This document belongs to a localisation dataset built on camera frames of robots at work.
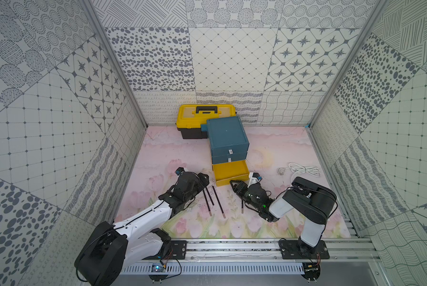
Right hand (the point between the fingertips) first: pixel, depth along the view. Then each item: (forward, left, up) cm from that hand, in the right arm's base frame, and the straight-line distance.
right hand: (231, 185), depth 91 cm
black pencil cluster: (-5, +11, -3) cm, 13 cm away
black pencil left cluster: (-8, +12, -3) cm, 15 cm away
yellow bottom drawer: (+7, +3, 0) cm, 8 cm away
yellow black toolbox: (+34, +24, +16) cm, 44 cm away
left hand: (0, +13, +8) cm, 15 cm away
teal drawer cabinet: (+16, +2, +18) cm, 24 cm away
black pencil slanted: (-8, +6, -3) cm, 10 cm away
